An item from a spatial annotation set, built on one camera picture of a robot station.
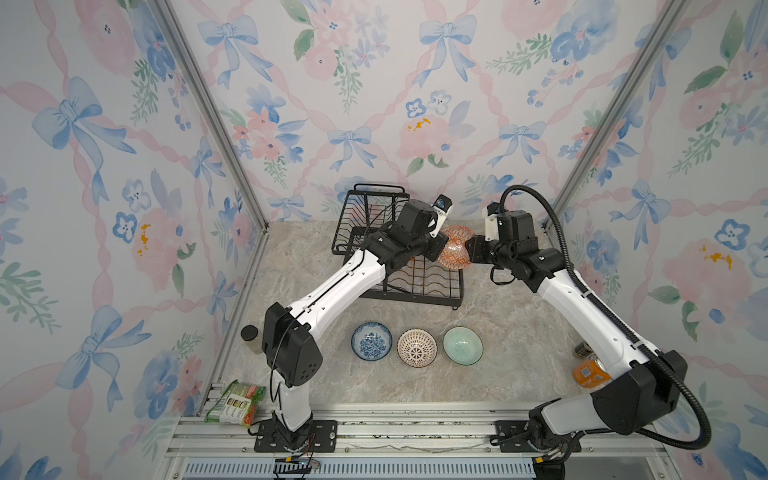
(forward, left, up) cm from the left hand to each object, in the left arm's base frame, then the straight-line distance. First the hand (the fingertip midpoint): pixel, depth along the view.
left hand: (443, 230), depth 77 cm
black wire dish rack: (+24, +21, -13) cm, 35 cm away
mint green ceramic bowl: (-19, -7, -27) cm, 34 cm away
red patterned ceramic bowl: (-2, -4, -8) cm, 9 cm away
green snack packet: (-36, +52, -26) cm, 68 cm away
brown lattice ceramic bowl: (-19, +6, -30) cm, 36 cm away
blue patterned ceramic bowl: (-17, +19, -30) cm, 39 cm away
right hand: (0, -8, -4) cm, 9 cm away
